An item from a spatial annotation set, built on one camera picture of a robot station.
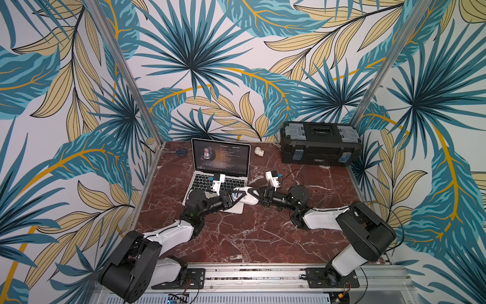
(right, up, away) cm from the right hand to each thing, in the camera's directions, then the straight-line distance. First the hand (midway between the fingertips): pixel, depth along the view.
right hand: (248, 193), depth 75 cm
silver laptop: (-15, +10, +26) cm, 31 cm away
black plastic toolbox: (+38, +22, +23) cm, 49 cm away
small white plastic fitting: (+7, +18, +37) cm, 42 cm away
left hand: (-1, -2, 0) cm, 2 cm away
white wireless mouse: (-1, -1, -1) cm, 2 cm away
